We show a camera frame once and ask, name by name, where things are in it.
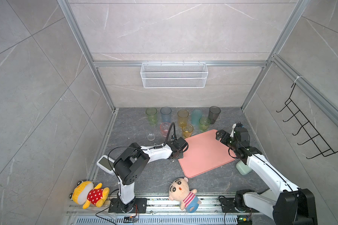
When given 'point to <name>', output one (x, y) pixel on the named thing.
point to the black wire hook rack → (309, 140)
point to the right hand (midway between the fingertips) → (221, 133)
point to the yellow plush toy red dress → (85, 192)
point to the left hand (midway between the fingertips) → (178, 151)
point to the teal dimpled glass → (196, 115)
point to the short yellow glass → (187, 130)
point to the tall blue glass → (165, 112)
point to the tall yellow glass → (182, 115)
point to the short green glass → (204, 123)
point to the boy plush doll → (179, 191)
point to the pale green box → (242, 169)
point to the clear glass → (150, 137)
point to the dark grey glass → (214, 112)
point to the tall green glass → (151, 113)
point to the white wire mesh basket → (174, 75)
